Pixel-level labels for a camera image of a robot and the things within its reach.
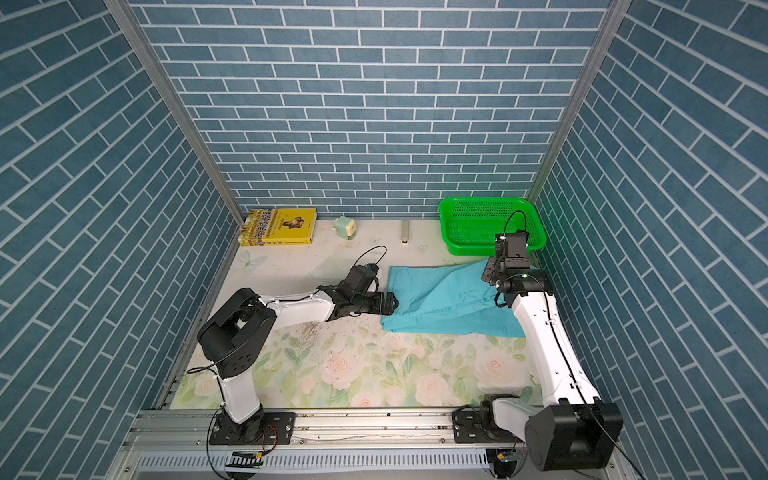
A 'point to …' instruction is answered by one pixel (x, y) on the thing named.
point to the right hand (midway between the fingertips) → (504, 270)
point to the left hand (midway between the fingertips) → (394, 305)
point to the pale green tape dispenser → (345, 227)
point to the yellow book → (279, 226)
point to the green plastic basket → (469, 224)
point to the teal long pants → (449, 298)
